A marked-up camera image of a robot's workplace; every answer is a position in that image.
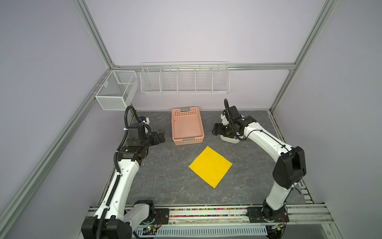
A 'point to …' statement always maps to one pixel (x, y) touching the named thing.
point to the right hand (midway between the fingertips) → (217, 133)
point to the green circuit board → (149, 230)
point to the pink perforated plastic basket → (187, 127)
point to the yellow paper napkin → (211, 167)
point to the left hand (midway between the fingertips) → (157, 134)
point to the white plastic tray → (229, 140)
